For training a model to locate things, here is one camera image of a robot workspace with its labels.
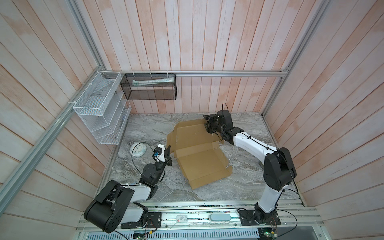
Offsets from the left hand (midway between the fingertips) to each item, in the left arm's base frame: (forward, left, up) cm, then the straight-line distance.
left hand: (170, 147), depth 82 cm
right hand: (+17, -18, +6) cm, 26 cm away
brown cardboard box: (+2, -16, -9) cm, 18 cm away
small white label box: (-32, -7, -15) cm, 36 cm away
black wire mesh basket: (+46, +18, +8) cm, 50 cm away
